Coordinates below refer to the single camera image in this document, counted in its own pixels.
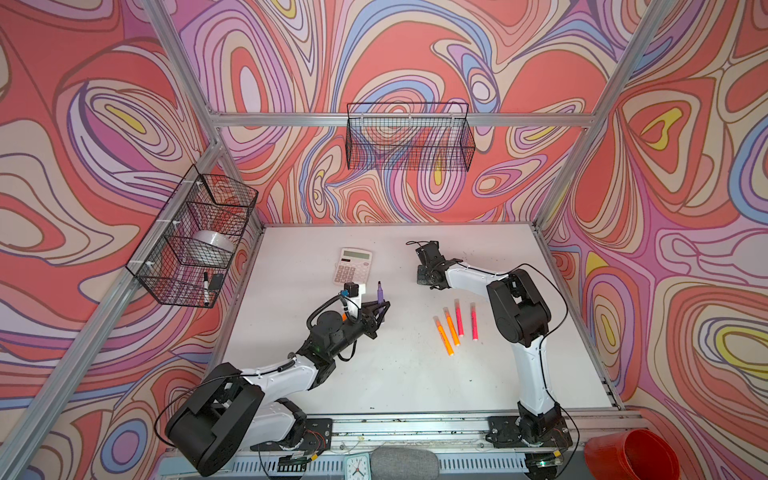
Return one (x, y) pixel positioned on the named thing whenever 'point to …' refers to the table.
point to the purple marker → (380, 293)
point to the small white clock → (357, 467)
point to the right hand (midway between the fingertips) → (430, 280)
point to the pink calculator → (353, 265)
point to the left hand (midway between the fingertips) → (390, 304)
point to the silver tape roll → (220, 240)
